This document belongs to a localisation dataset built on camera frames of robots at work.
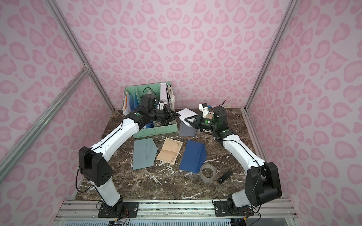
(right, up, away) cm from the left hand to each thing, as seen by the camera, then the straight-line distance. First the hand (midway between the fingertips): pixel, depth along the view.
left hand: (181, 112), depth 75 cm
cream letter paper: (+15, -3, -3) cm, 15 cm away
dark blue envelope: (+8, -29, +18) cm, 35 cm away
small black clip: (+23, -38, +5) cm, 45 cm away
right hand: (+1, -4, -2) cm, 5 cm away
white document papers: (-35, +5, +12) cm, 37 cm away
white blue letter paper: (+3, 0, +4) cm, 5 cm away
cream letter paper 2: (-9, -25, +20) cm, 33 cm away
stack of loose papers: (-7, +11, +17) cm, 21 cm away
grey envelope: (+3, -12, +29) cm, 31 cm away
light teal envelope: (-25, -27, +20) cm, 42 cm away
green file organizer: (-37, +10, +27) cm, 47 cm away
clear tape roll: (+17, -33, +11) cm, 38 cm away
